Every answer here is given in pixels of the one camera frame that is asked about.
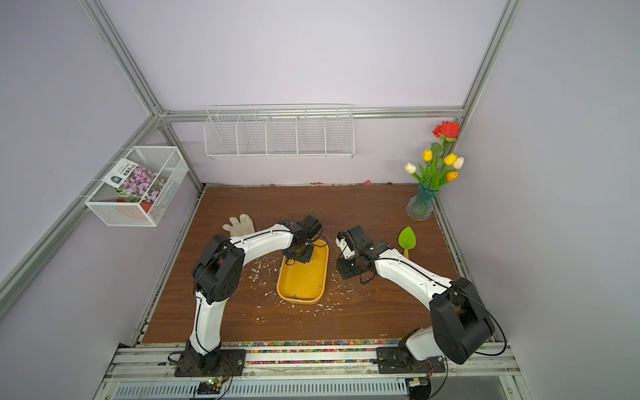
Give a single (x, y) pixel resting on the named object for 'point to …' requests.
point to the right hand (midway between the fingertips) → (342, 267)
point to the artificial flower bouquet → (438, 166)
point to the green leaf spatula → (407, 240)
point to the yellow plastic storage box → (305, 283)
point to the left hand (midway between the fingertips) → (301, 257)
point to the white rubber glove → (239, 228)
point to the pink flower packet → (137, 182)
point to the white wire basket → (112, 207)
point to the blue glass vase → (420, 206)
